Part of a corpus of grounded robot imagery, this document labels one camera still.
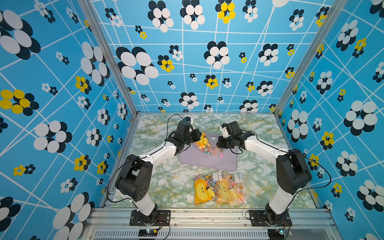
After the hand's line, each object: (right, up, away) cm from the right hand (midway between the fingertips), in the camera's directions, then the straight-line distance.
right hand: (218, 143), depth 92 cm
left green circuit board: (-38, -42, -20) cm, 60 cm away
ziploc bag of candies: (0, -23, -11) cm, 26 cm away
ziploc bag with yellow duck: (-8, +2, -3) cm, 9 cm away
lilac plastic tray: (-16, -9, +4) cm, 19 cm away
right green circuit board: (+24, -40, -23) cm, 52 cm away
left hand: (-9, +7, -4) cm, 12 cm away
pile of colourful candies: (-5, -5, +3) cm, 7 cm away
